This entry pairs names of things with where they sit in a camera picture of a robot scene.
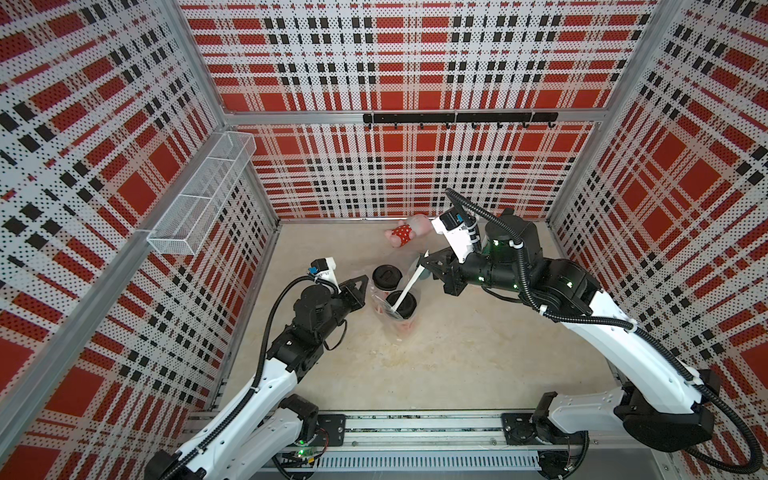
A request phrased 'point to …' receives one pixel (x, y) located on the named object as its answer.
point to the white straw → (409, 285)
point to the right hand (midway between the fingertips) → (430, 261)
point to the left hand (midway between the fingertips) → (373, 277)
